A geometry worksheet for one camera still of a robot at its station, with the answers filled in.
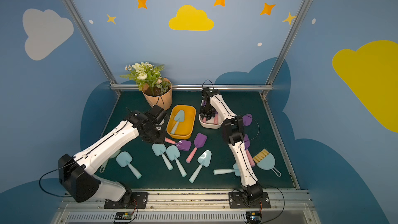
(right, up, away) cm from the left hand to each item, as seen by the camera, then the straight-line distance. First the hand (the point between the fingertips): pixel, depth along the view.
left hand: (161, 138), depth 79 cm
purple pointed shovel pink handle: (+22, +19, +29) cm, 41 cm away
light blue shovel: (-5, -10, +12) cm, 16 cm away
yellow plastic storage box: (+9, +2, +21) cm, 23 cm away
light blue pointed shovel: (+22, -15, +9) cm, 28 cm away
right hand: (+23, +9, +26) cm, 36 cm away
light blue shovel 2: (+4, -11, +12) cm, 17 cm away
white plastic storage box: (+26, +5, +22) cm, 34 cm away
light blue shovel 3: (+29, -19, +4) cm, 35 cm away
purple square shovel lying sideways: (+9, -7, +14) cm, 18 cm away
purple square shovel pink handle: (+19, -6, +17) cm, 26 cm away
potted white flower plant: (-11, +33, +11) cm, 37 cm away
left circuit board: (-16, -35, -7) cm, 40 cm away
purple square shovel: (+30, +8, +25) cm, 40 cm away
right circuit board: (+45, -37, -6) cm, 59 cm away
